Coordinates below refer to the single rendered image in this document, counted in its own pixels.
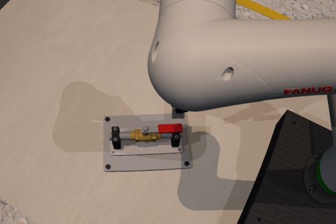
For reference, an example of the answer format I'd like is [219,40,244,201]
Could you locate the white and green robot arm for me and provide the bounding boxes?
[148,0,336,204]

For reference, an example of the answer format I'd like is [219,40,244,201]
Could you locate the brass ball valve with red handle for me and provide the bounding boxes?
[109,123,183,156]

